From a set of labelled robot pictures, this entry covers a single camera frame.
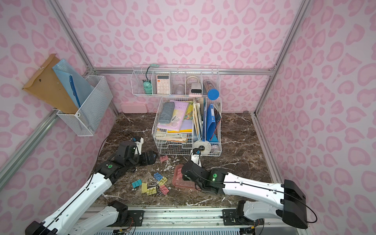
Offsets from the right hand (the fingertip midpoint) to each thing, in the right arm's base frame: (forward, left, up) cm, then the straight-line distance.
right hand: (183, 168), depth 74 cm
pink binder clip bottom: (-7, +12, -12) cm, 18 cm away
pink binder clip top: (+12, +14, -12) cm, 22 cm away
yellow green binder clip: (-2, +13, -13) cm, 18 cm away
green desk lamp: (+46, +24, +18) cm, 55 cm away
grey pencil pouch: (+31, +11, +9) cm, 34 cm away
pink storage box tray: (-1, +4, -15) cm, 16 cm away
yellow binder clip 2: (-8, +18, -12) cm, 23 cm away
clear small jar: (+48, +5, +13) cm, 50 cm away
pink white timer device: (+45, -6, +15) cm, 48 cm away
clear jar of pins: (+18, -19, -11) cm, 28 cm away
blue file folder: (+28, -15, +5) cm, 32 cm away
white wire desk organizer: (+25, +2, +5) cm, 26 cm away
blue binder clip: (+1, +16, -13) cm, 21 cm away
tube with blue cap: (+38, -16, +18) cm, 45 cm away
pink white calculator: (+50, +16, +15) cm, 55 cm away
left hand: (+8, +18, +2) cm, 20 cm away
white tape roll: (+19, -13, -9) cm, 24 cm away
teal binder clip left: (-4, +28, -14) cm, 31 cm away
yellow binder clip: (-6, +23, -14) cm, 27 cm away
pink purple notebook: (+37, +4, +6) cm, 38 cm away
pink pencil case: (+55, +45, -11) cm, 72 cm away
